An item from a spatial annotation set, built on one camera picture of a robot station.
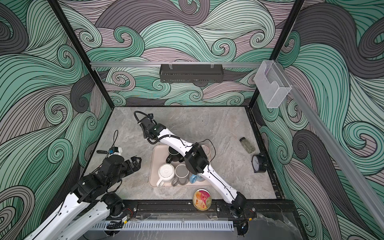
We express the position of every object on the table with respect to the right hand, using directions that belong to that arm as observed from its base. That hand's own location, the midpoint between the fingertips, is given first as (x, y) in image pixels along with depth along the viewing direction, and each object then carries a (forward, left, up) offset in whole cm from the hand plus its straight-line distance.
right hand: (149, 131), depth 96 cm
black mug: (-17, -19, +2) cm, 25 cm away
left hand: (-24, 0, +7) cm, 25 cm away
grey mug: (-28, -23, +3) cm, 36 cm away
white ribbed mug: (-27, -15, +1) cm, 31 cm away
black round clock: (-21, -66, 0) cm, 69 cm away
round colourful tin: (-39, -33, -4) cm, 51 cm away
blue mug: (-29, -30, 0) cm, 42 cm away
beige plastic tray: (-13, -7, -7) cm, 17 cm away
